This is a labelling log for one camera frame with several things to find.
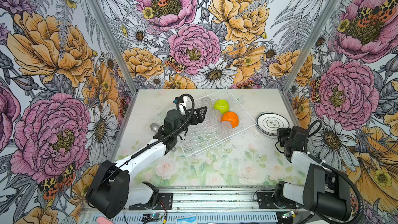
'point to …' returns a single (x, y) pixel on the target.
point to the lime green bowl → (222, 105)
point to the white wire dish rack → (200, 138)
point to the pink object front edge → (101, 220)
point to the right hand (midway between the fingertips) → (276, 130)
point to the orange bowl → (232, 117)
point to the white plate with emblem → (268, 122)
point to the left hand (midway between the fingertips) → (201, 112)
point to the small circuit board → (147, 217)
